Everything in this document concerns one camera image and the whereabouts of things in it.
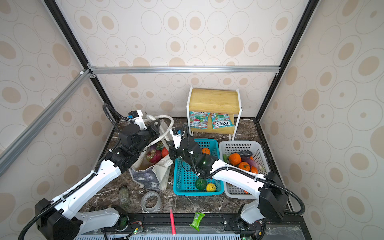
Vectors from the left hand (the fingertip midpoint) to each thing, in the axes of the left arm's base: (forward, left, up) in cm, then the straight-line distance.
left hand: (163, 118), depth 69 cm
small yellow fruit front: (-22, -23, -31) cm, 44 cm away
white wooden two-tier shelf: (+15, -31, -5) cm, 34 cm away
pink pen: (-38, -4, -35) cm, 52 cm away
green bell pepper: (-19, -18, -31) cm, 41 cm away
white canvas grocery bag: (-18, +10, -20) cm, 29 cm away
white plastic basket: (-22, -36, -36) cm, 55 cm away
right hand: (-7, -1, -9) cm, 12 cm away
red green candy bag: (+16, -16, -19) cm, 30 cm away
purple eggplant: (-6, -49, -32) cm, 59 cm away
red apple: (-2, +4, -28) cm, 28 cm away
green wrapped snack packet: (-36, -16, -34) cm, 52 cm away
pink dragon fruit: (-4, +9, -27) cm, 29 cm away
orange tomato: (-5, -38, -30) cm, 49 cm away
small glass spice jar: (-26, +23, -33) cm, 48 cm away
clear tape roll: (-26, +13, -33) cm, 44 cm away
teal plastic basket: (-14, -9, -37) cm, 40 cm away
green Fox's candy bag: (+17, -30, -20) cm, 40 cm away
